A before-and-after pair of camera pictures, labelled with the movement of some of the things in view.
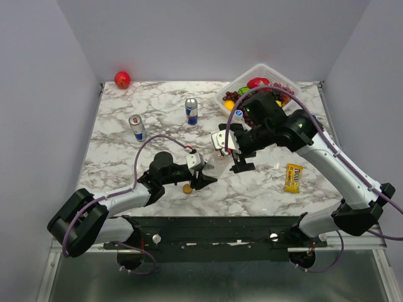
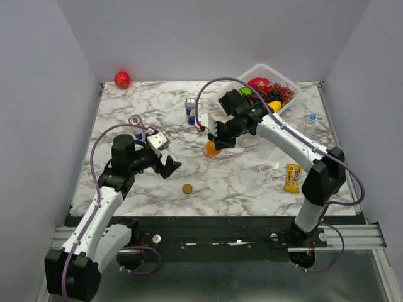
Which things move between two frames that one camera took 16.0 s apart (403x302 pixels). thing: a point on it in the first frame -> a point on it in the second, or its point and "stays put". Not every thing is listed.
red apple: (122, 80) stays put
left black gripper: (202, 181) -> (167, 170)
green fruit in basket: (243, 90) stays put
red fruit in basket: (257, 82) stays put
